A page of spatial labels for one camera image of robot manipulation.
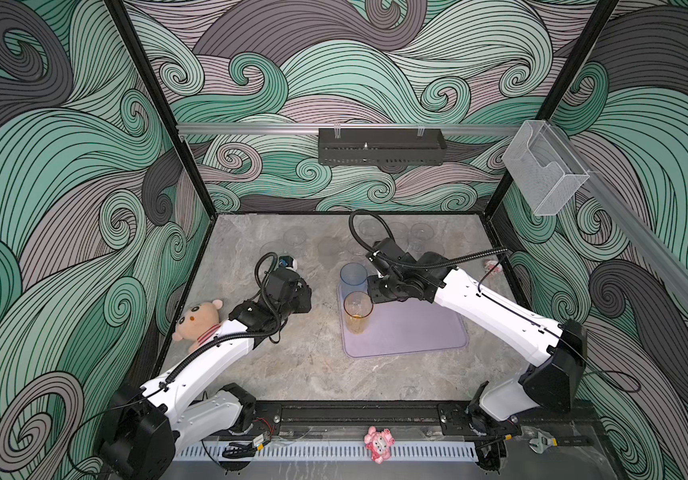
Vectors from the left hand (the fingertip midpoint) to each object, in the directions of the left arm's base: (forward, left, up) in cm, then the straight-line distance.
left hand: (306, 289), depth 82 cm
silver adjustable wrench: (-33, -59, -12) cm, 69 cm away
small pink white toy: (+16, -61, -10) cm, 64 cm away
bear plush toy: (-8, +30, -6) cm, 31 cm away
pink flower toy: (-34, -19, -10) cm, 40 cm away
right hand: (-3, -18, +5) cm, 19 cm away
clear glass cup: (+31, -39, -11) cm, 51 cm away
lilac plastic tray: (-4, -29, -14) cm, 33 cm away
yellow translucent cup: (-1, -15, -8) cm, 17 cm away
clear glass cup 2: (+28, +7, -10) cm, 30 cm away
